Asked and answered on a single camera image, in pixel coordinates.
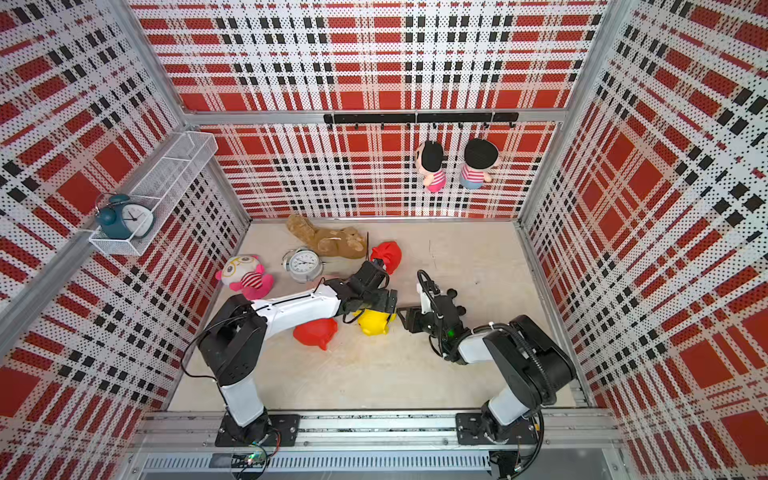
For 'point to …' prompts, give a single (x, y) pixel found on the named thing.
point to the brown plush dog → (331, 243)
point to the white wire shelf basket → (183, 157)
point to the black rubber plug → (452, 293)
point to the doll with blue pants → (480, 158)
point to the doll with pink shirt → (429, 160)
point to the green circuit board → (249, 460)
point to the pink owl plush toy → (245, 273)
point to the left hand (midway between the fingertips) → (387, 297)
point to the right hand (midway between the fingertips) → (405, 309)
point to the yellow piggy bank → (373, 322)
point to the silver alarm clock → (303, 264)
